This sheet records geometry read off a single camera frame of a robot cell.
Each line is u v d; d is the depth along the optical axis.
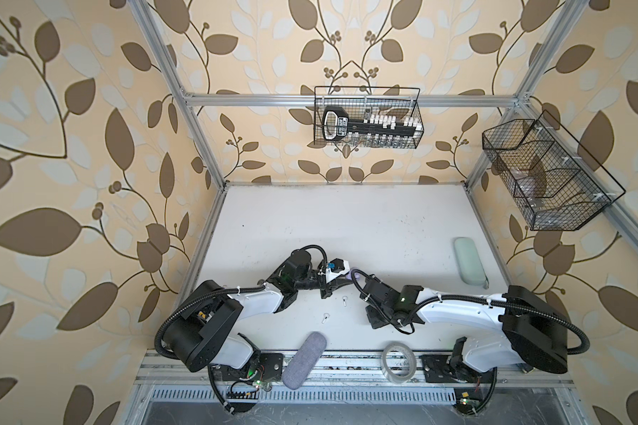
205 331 0.43
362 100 0.89
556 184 0.73
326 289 0.72
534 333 0.42
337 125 0.84
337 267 0.68
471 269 0.91
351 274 0.71
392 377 0.71
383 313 0.64
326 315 0.84
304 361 0.72
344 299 0.87
